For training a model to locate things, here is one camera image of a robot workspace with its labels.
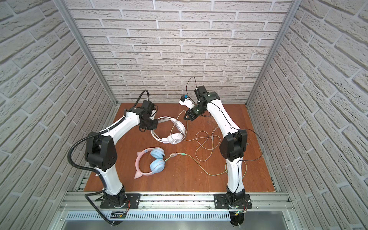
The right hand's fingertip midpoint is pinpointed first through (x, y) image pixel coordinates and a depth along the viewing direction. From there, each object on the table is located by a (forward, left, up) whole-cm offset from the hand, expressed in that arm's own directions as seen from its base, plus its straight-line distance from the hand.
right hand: (186, 116), depth 84 cm
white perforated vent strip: (-45, +35, -21) cm, 61 cm away
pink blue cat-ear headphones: (-24, +19, -14) cm, 34 cm away
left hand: (+2, +21, -10) cm, 23 cm away
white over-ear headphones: (-11, +9, -6) cm, 16 cm away
